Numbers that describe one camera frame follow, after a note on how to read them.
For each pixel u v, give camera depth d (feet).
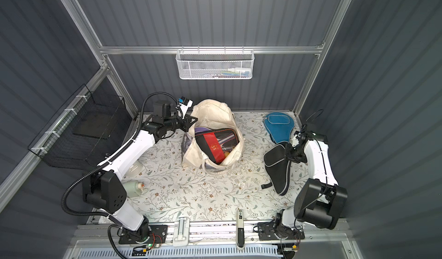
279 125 3.68
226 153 2.94
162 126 2.07
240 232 2.33
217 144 2.93
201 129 3.22
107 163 1.53
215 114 2.87
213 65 3.67
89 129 2.54
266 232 2.41
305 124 3.06
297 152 2.28
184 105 2.37
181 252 2.52
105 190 1.46
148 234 2.36
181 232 2.37
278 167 2.78
